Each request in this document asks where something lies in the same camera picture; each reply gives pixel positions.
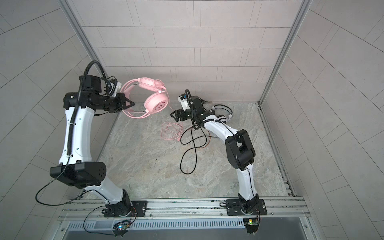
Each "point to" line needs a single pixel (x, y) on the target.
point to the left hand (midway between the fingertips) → (135, 100)
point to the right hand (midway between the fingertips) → (176, 112)
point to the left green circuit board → (123, 227)
